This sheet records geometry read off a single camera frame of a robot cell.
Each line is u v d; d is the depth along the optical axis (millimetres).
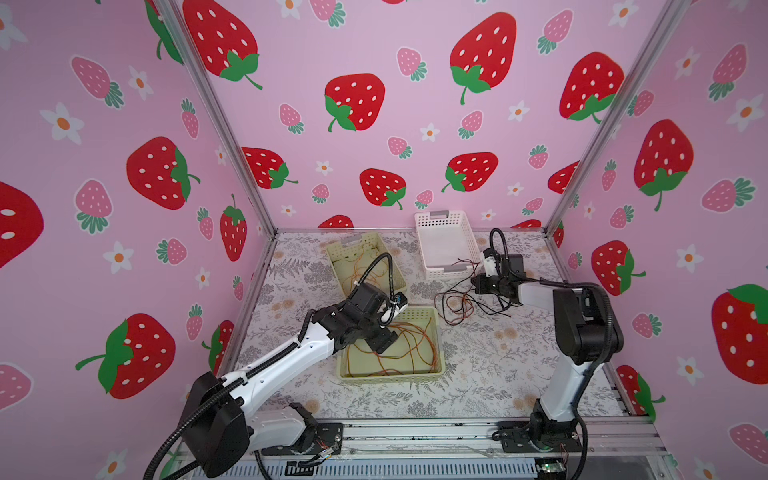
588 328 526
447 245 1193
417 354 821
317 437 731
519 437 731
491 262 929
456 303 1005
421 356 822
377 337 703
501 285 876
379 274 1068
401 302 704
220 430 385
